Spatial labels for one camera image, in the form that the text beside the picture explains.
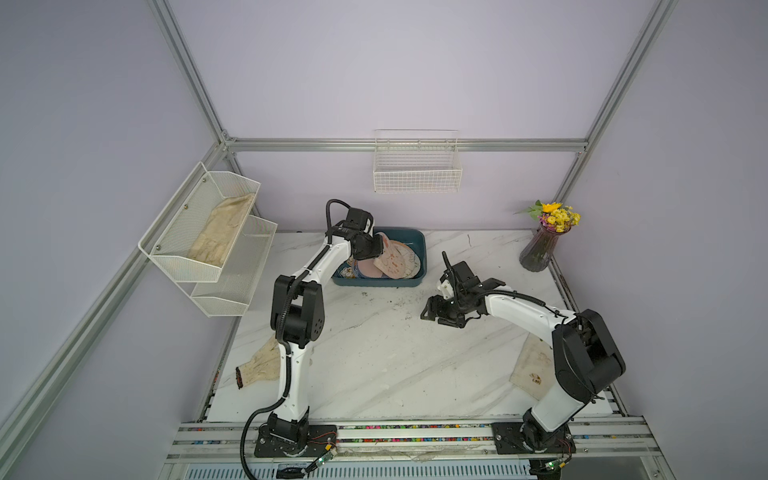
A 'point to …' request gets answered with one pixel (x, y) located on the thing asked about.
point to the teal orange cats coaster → (347, 269)
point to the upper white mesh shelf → (193, 235)
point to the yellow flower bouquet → (553, 216)
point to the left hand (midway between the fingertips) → (380, 252)
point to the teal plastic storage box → (412, 235)
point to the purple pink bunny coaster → (366, 269)
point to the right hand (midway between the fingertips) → (423, 320)
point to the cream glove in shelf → (212, 242)
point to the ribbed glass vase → (536, 254)
